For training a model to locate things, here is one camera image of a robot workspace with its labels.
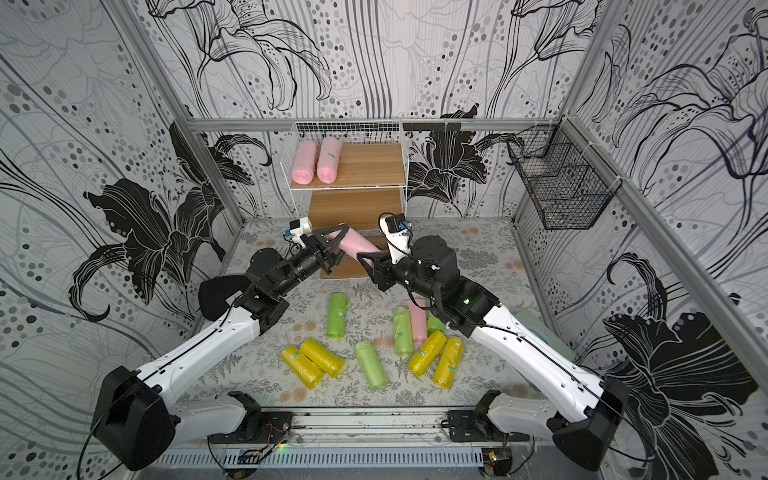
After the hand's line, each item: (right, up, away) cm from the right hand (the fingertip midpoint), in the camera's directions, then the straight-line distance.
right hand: (369, 251), depth 64 cm
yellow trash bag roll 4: (+21, -30, +16) cm, 40 cm away
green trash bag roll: (-12, -20, +25) cm, 34 cm away
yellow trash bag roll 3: (+16, -28, +18) cm, 37 cm away
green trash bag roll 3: (+18, -22, +24) cm, 37 cm away
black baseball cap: (-51, -14, +27) cm, 59 cm away
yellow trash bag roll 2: (-14, -30, +18) cm, 38 cm away
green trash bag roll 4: (-2, -30, +19) cm, 35 cm away
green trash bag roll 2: (+8, -24, +22) cm, 34 cm away
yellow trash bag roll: (-19, -32, +16) cm, 41 cm away
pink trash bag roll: (+13, -22, +25) cm, 35 cm away
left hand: (-3, +3, +2) cm, 5 cm away
